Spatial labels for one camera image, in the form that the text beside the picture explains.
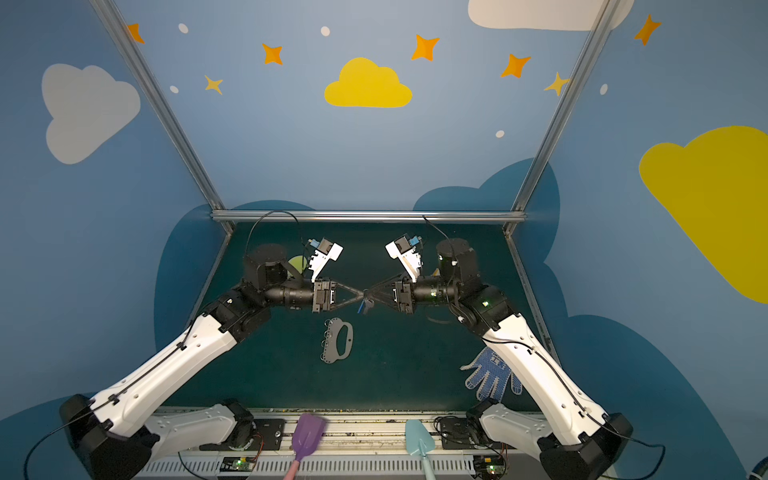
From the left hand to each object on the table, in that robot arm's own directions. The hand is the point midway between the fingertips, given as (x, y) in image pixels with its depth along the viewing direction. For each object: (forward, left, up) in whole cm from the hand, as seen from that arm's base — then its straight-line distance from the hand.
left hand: (362, 299), depth 60 cm
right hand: (+2, -3, 0) cm, 4 cm away
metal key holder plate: (+4, +12, -36) cm, 38 cm away
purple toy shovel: (-20, +14, -35) cm, 43 cm away
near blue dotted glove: (0, -37, -35) cm, 51 cm away
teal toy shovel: (-20, -14, -33) cm, 41 cm away
